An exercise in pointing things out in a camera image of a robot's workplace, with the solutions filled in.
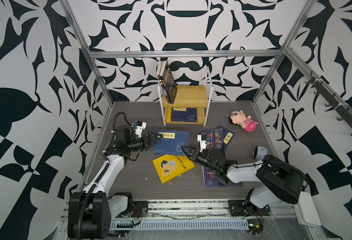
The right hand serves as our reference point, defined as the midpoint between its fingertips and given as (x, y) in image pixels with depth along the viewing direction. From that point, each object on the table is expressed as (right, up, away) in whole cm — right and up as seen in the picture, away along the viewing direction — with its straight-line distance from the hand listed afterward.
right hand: (181, 149), depth 75 cm
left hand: (-10, +6, +2) cm, 12 cm away
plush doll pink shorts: (+39, +16, +27) cm, 50 cm away
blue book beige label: (-5, +2, +6) cm, 8 cm away
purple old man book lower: (+16, -18, +7) cm, 25 cm away
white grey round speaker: (+44, -4, +10) cm, 46 cm away
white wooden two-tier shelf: (+7, +23, +14) cm, 28 cm away
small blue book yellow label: (+31, +3, +24) cm, 40 cm away
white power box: (+57, -27, -5) cm, 64 cm away
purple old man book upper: (+22, +3, +22) cm, 31 cm away
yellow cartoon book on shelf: (-8, +16, +30) cm, 35 cm away
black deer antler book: (-6, +34, +12) cm, 37 cm away
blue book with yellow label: (+3, +18, +31) cm, 36 cm away
